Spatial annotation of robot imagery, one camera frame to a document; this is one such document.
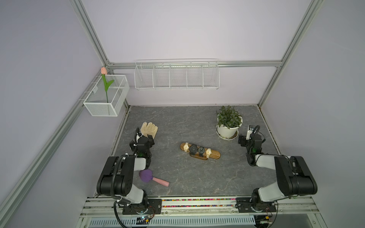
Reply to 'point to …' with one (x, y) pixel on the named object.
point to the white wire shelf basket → (184, 73)
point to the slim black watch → (201, 150)
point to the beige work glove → (148, 128)
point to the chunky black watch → (193, 149)
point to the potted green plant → (229, 120)
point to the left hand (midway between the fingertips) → (141, 137)
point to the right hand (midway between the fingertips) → (248, 133)
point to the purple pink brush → (146, 175)
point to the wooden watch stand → (216, 154)
